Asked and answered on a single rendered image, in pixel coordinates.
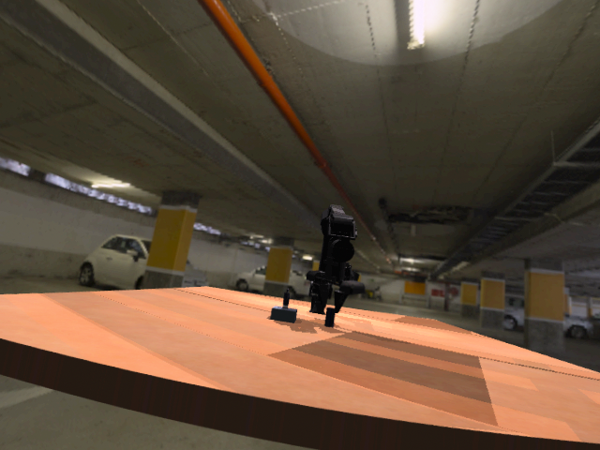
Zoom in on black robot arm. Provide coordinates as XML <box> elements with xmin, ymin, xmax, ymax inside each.
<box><xmin>308</xmin><ymin>204</ymin><xmax>360</xmax><ymax>315</ymax></box>

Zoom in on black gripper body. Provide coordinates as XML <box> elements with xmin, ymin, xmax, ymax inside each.
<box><xmin>307</xmin><ymin>257</ymin><xmax>365</xmax><ymax>294</ymax></box>

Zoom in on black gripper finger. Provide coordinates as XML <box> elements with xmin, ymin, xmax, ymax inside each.
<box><xmin>313</xmin><ymin>283</ymin><xmax>333</xmax><ymax>308</ymax></box>
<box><xmin>335</xmin><ymin>291</ymin><xmax>350</xmax><ymax>313</ymax></box>

